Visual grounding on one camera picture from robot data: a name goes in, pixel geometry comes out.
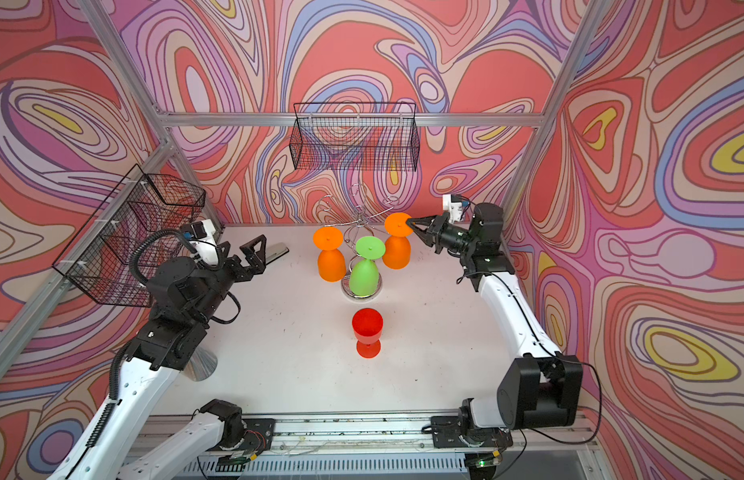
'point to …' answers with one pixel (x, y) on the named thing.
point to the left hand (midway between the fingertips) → (250, 239)
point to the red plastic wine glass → (367, 324)
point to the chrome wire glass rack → (360, 225)
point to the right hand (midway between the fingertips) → (406, 228)
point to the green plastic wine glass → (364, 273)
